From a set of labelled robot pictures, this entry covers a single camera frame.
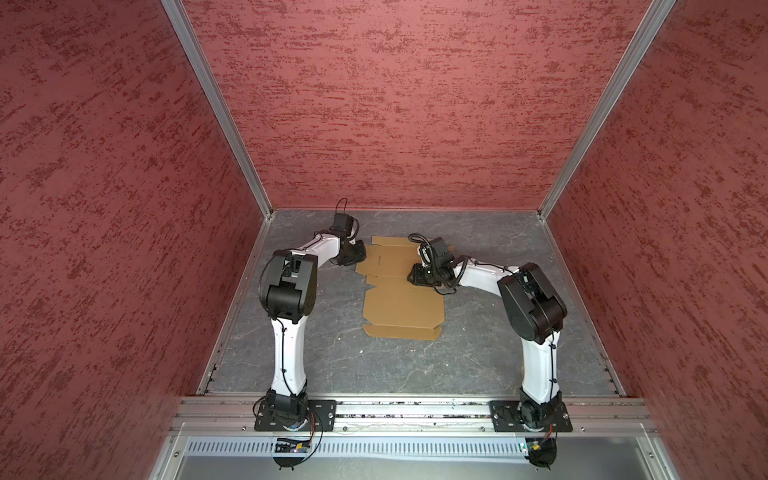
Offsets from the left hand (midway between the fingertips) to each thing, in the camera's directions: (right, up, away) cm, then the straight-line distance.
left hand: (363, 261), depth 105 cm
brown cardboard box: (+11, -14, -10) cm, 21 cm away
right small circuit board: (+45, -43, -33) cm, 71 cm away
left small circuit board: (-16, -44, -32) cm, 56 cm away
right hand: (+16, -7, -6) cm, 19 cm away
